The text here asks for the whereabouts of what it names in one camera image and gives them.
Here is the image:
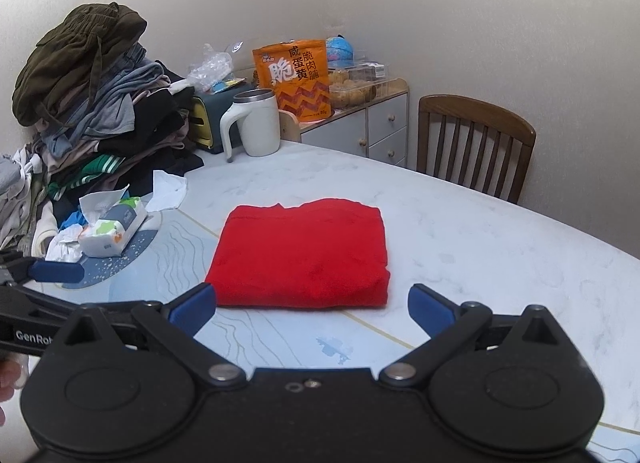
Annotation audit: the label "orange snack bag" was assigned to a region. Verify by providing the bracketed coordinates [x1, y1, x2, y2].
[251, 39, 333, 124]

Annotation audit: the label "white mug steel rim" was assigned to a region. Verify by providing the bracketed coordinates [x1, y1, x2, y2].
[220, 89, 281, 164]

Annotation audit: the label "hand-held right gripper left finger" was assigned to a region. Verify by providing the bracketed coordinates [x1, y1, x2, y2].
[64, 282, 247, 387]

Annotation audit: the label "crumpled white tissues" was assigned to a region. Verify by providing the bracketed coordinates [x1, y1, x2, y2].
[45, 226, 86, 264]

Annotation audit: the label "pile of folded clothes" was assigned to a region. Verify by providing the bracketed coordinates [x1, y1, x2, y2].
[0, 43, 206, 254]

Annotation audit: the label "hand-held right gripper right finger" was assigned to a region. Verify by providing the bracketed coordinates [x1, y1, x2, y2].
[378, 283, 564, 387]

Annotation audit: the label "olive green pants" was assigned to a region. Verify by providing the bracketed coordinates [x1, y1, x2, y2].
[11, 2, 149, 128]

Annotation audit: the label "wooden chair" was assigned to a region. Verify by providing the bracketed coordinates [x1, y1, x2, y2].
[416, 94, 537, 205]

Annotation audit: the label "clear plastic bag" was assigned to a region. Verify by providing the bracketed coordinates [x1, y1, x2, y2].
[187, 42, 236, 93]

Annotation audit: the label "dark teal box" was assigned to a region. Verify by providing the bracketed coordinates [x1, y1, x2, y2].
[190, 88, 251, 155]

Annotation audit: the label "person's left hand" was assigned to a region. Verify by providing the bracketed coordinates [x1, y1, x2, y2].
[0, 357, 25, 401]

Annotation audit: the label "white tissue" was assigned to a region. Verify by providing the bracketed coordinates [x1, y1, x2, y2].
[145, 170, 189, 212]

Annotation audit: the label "white drawer cabinet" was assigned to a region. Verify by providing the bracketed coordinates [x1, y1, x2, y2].
[280, 78, 411, 169]

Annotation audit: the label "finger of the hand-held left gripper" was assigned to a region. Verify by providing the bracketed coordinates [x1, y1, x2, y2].
[0, 288, 77, 322]
[0, 250, 86, 289]

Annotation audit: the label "clear box of yellow pastries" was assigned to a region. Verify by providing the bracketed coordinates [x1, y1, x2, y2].
[327, 68, 389, 109]

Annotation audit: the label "red printed t-shirt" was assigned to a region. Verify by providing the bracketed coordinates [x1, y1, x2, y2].
[205, 198, 392, 310]

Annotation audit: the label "tissue pack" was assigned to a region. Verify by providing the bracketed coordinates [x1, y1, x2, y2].
[77, 186, 150, 258]

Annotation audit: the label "small blue globe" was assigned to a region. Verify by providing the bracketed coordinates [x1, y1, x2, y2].
[325, 34, 357, 69]

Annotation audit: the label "blue crumpled cloth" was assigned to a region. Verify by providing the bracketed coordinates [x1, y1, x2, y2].
[59, 210, 93, 233]

